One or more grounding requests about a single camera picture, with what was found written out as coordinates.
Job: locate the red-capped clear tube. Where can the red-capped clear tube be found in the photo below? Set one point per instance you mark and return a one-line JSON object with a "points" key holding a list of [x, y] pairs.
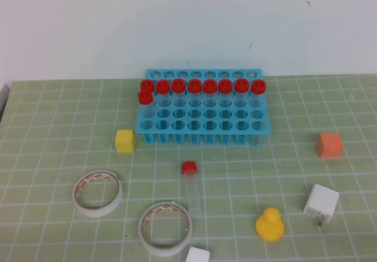
{"points": [[191, 184]]}

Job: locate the blue test tube rack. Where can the blue test tube rack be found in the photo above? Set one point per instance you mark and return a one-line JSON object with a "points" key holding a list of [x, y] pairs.
{"points": [[204, 120]]}

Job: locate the red-capped tube row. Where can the red-capped tube row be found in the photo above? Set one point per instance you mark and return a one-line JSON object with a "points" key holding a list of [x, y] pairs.
{"points": [[258, 88], [195, 87], [241, 87], [163, 88], [178, 87], [147, 85], [225, 88], [210, 88]]}

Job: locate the red-capped tube front left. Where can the red-capped tube front left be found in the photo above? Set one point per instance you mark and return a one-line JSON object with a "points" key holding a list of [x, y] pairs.
{"points": [[146, 103]]}

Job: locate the yellow cube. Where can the yellow cube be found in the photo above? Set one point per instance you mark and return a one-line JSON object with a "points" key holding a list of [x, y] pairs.
{"points": [[125, 141]]}

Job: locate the left tape roll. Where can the left tape roll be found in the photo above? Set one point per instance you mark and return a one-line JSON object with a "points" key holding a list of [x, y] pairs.
{"points": [[97, 193]]}

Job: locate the tape roll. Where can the tape roll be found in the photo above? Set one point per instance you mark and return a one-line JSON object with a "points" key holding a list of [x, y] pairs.
{"points": [[97, 193], [165, 229]]}

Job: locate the yellow rubber duck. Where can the yellow rubber duck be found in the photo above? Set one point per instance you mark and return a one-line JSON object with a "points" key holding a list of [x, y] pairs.
{"points": [[269, 225]]}

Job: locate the front tape roll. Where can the front tape roll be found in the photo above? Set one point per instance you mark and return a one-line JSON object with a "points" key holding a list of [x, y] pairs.
{"points": [[165, 229]]}

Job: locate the white cube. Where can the white cube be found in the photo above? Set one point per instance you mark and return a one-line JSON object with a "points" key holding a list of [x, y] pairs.
{"points": [[197, 255]]}

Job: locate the orange cube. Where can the orange cube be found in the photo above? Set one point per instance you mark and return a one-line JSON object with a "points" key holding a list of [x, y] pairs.
{"points": [[329, 145]]}

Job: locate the white power adapter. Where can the white power adapter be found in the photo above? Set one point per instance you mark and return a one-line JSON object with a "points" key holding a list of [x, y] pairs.
{"points": [[321, 204]]}

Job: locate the grey object at left edge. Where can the grey object at left edge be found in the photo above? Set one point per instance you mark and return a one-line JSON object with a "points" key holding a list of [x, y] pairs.
{"points": [[4, 95]]}

